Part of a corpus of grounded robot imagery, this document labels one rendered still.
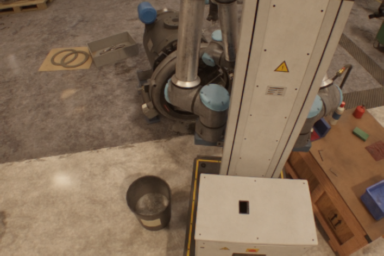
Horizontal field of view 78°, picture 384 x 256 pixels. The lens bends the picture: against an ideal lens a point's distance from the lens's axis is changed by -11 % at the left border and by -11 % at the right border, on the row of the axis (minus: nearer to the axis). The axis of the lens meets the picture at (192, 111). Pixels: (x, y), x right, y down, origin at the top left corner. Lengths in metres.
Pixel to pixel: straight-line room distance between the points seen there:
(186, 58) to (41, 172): 1.90
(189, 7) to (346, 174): 1.56
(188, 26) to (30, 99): 2.66
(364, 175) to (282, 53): 1.40
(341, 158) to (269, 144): 0.94
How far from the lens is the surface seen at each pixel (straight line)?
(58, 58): 4.05
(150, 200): 2.10
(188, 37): 1.21
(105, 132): 2.75
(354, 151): 2.26
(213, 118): 1.32
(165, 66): 1.93
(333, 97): 1.52
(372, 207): 1.98
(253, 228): 1.28
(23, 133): 3.15
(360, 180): 2.12
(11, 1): 6.38
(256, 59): 0.96
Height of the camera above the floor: 2.02
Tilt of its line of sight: 46 degrees down
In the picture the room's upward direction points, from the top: straight up
